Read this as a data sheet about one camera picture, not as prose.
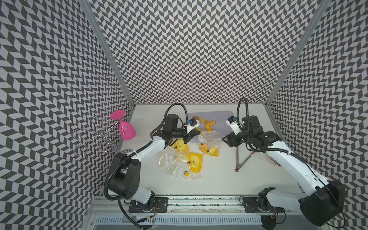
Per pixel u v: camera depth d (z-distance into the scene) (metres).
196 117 1.08
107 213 0.69
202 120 1.09
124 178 0.43
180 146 0.91
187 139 0.72
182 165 0.84
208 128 1.05
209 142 0.82
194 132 0.74
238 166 0.85
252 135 0.58
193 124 0.69
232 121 0.68
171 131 0.67
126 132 0.80
